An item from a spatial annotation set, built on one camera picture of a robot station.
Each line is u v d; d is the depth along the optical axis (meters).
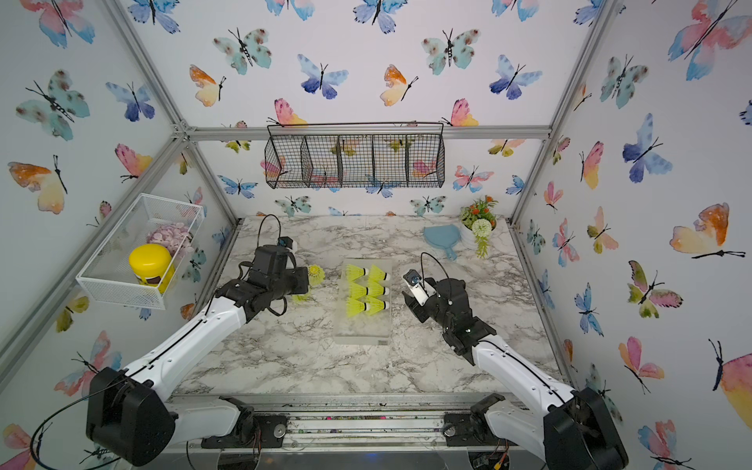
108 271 0.64
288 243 0.74
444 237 1.15
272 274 0.63
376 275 1.01
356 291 0.95
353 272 1.00
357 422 0.77
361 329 0.92
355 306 0.92
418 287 0.68
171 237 0.68
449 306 0.62
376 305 0.92
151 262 0.63
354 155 0.98
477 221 1.00
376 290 0.97
